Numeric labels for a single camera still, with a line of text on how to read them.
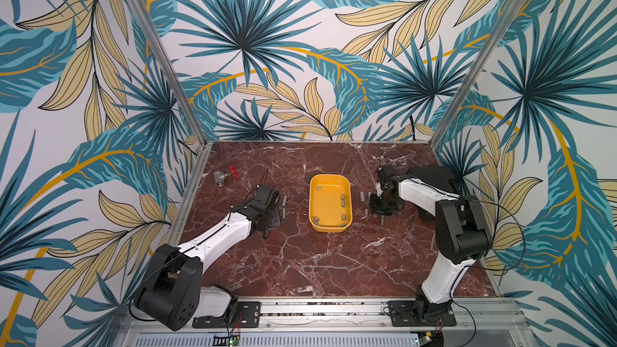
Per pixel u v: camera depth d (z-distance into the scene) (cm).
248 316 73
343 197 100
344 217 94
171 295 41
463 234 50
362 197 100
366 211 95
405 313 73
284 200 98
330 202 98
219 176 103
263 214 65
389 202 81
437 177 101
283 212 95
